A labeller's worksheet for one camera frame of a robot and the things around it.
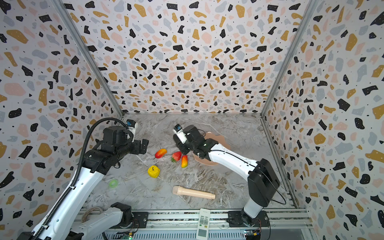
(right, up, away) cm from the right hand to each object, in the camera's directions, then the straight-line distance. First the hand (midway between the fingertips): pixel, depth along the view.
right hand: (176, 140), depth 80 cm
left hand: (-17, +2, -9) cm, 19 cm away
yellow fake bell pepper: (-14, -18, +5) cm, 24 cm away
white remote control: (+14, -41, -9) cm, 44 cm away
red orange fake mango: (-13, -10, +16) cm, 22 cm away
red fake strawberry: (-3, -12, +14) cm, 18 cm away
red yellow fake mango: (+3, -14, +12) cm, 19 cm away
